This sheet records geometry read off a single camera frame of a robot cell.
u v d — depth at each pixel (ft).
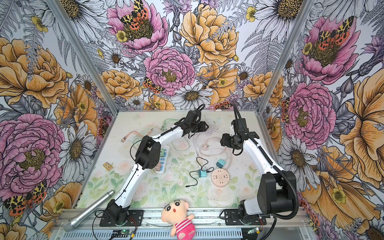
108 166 2.99
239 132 2.21
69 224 2.26
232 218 2.42
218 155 3.17
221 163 3.00
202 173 2.86
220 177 2.79
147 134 3.54
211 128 3.54
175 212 2.25
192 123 2.86
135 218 2.44
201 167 3.00
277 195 1.40
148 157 2.15
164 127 3.67
